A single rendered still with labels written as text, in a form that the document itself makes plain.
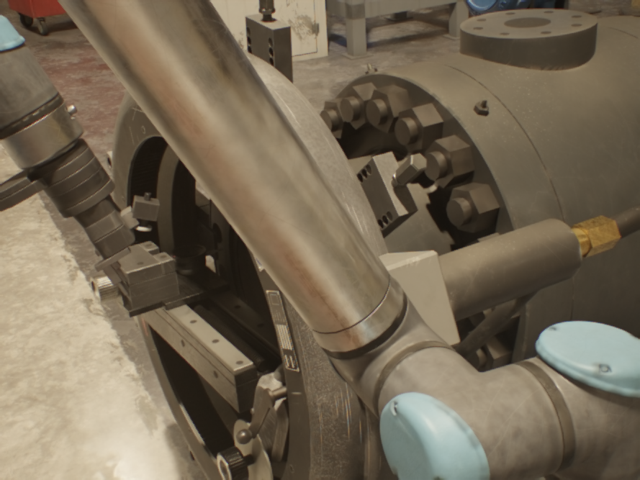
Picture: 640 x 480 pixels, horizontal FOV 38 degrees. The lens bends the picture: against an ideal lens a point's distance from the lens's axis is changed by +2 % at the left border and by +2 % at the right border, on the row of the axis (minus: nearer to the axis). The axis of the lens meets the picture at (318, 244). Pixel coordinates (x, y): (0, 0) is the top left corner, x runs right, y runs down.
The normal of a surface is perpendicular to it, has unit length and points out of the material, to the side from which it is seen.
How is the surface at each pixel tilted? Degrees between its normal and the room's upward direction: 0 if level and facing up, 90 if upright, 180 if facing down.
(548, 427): 61
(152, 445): 0
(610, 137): 48
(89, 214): 94
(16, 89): 77
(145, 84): 110
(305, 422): 90
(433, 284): 67
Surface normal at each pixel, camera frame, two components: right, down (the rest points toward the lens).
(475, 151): -0.85, 0.27
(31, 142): 0.03, 0.40
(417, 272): 0.45, -0.04
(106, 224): 0.04, 0.00
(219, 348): -0.08, -0.92
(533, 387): 0.08, -0.72
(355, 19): 0.42, 0.36
